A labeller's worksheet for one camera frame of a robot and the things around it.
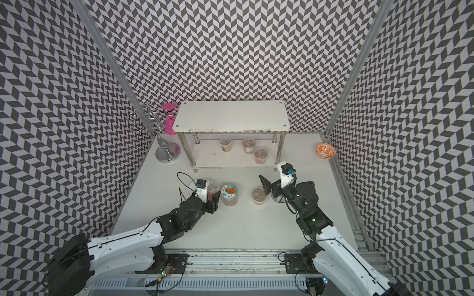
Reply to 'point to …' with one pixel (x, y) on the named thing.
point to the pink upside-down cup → (170, 118)
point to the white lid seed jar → (192, 185)
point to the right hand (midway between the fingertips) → (270, 174)
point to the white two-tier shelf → (232, 116)
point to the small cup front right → (260, 155)
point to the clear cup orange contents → (259, 197)
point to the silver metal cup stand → (165, 154)
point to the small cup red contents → (212, 189)
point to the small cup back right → (248, 145)
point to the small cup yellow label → (226, 143)
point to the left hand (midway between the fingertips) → (214, 192)
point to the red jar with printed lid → (229, 195)
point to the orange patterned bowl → (325, 151)
